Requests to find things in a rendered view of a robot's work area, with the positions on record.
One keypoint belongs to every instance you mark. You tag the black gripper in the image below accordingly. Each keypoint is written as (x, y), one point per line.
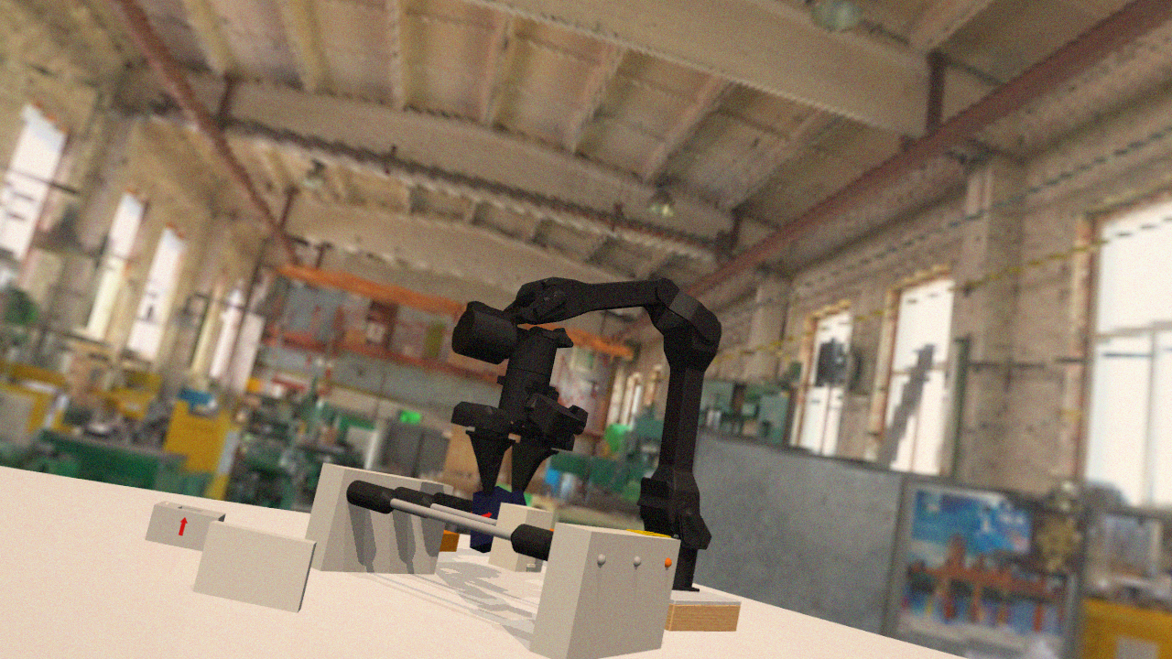
(493, 426)

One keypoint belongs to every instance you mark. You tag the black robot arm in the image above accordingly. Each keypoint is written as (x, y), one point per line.
(670, 499)

